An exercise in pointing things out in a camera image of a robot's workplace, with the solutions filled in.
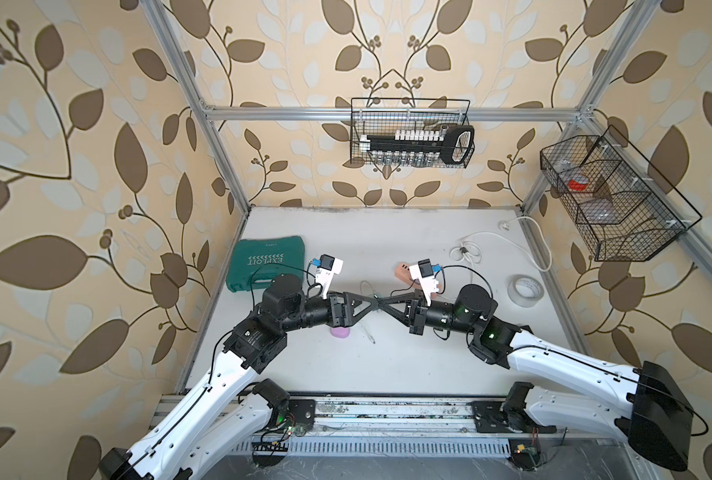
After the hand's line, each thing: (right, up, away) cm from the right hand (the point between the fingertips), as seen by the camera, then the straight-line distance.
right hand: (379, 305), depth 65 cm
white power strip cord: (+33, +9, +38) cm, 52 cm away
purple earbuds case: (-11, -14, +24) cm, 30 cm away
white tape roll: (+46, -5, +29) cm, 54 cm away
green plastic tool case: (-40, +7, +34) cm, 53 cm away
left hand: (-3, +1, -2) cm, 4 cm away
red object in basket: (+54, +30, +16) cm, 63 cm away
